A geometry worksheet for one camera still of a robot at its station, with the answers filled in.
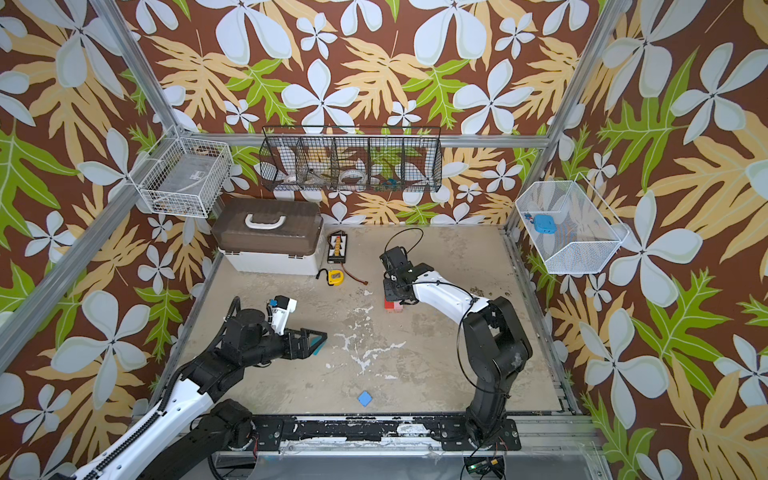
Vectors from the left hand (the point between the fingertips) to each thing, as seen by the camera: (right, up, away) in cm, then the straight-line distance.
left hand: (315, 332), depth 75 cm
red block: (+19, +4, +18) cm, 27 cm away
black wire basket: (+7, +52, +23) cm, 58 cm away
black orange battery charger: (0, +23, +37) cm, 43 cm away
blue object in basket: (+65, +29, +11) cm, 72 cm away
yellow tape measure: (+1, +12, +29) cm, 31 cm away
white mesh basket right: (+71, +27, +9) cm, 76 cm away
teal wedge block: (+1, -1, -6) cm, 6 cm away
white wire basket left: (-41, +43, +11) cm, 61 cm away
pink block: (+22, +3, +18) cm, 29 cm away
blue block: (+12, -19, +5) cm, 23 cm away
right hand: (+20, +9, +18) cm, 28 cm away
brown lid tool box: (-17, +26, +16) cm, 34 cm away
